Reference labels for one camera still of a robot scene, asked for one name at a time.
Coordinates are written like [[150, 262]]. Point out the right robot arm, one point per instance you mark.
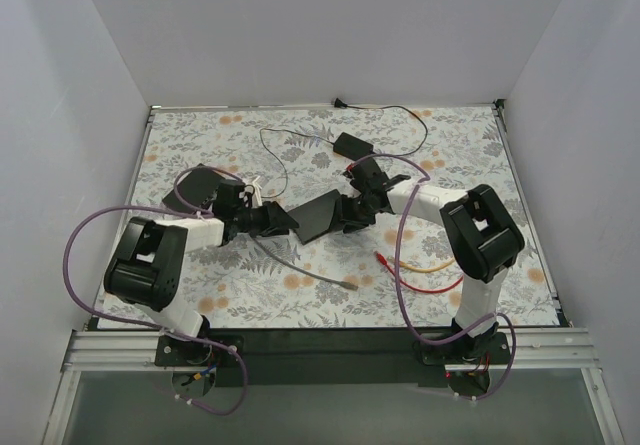
[[483, 237]]

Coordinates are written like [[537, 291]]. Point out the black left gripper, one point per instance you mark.
[[267, 218]]

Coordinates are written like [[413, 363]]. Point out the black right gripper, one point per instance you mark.
[[343, 212]]

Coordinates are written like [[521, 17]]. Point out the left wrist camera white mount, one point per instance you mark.
[[251, 196]]

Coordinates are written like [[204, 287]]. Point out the floral patterned table mat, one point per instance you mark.
[[339, 280]]

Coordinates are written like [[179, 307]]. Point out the black network switch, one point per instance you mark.
[[314, 218], [197, 189]]

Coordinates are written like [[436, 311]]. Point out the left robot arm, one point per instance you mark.
[[145, 269]]

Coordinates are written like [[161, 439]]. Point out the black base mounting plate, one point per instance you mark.
[[234, 358]]

